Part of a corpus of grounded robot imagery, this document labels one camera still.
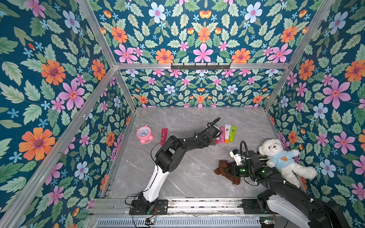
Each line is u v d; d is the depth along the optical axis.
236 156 0.77
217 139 0.98
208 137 0.78
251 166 0.65
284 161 0.82
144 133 1.01
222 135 1.01
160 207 0.74
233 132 1.04
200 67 0.93
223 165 0.82
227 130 1.04
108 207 0.75
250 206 0.73
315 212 0.42
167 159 0.56
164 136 1.04
